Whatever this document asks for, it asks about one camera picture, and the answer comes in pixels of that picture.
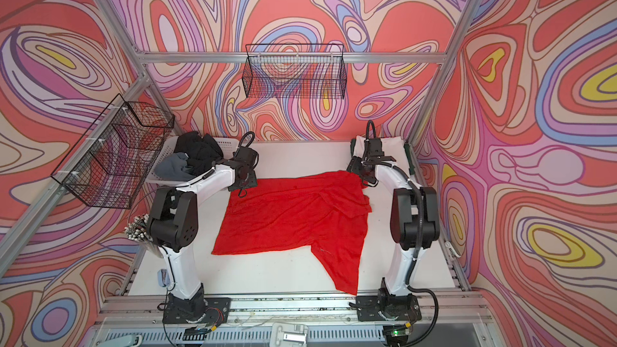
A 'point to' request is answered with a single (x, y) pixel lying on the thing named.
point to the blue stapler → (163, 277)
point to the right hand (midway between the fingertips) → (358, 174)
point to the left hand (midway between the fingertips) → (249, 180)
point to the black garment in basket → (202, 151)
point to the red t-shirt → (322, 211)
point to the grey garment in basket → (170, 168)
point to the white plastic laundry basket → (229, 147)
